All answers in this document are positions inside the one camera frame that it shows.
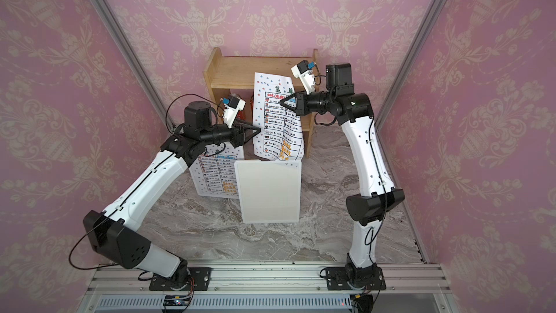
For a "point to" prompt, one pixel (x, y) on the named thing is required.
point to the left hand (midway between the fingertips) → (257, 128)
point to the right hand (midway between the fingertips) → (283, 102)
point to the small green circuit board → (176, 301)
